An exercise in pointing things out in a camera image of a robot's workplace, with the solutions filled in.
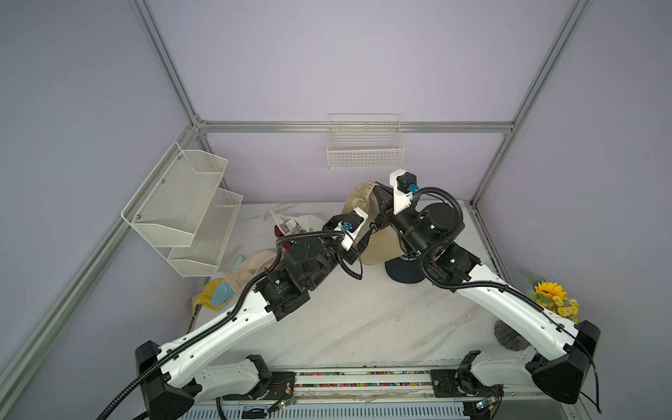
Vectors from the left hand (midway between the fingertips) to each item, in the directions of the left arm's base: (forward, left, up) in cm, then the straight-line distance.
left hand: (358, 221), depth 62 cm
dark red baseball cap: (+17, +28, -26) cm, 41 cm away
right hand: (+7, -5, +5) cm, 9 cm away
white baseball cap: (+21, +21, -26) cm, 40 cm away
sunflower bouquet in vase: (-12, -48, -14) cm, 52 cm away
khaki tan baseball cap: (+1, -6, -11) cm, 13 cm away
